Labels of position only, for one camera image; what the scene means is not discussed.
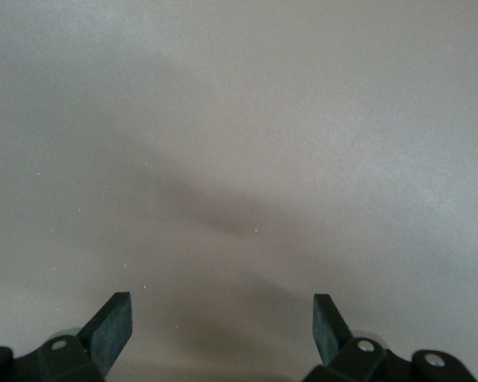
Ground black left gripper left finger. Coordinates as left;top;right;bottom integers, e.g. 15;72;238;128
0;292;133;382

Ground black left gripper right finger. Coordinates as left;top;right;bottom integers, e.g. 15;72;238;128
302;294;478;382

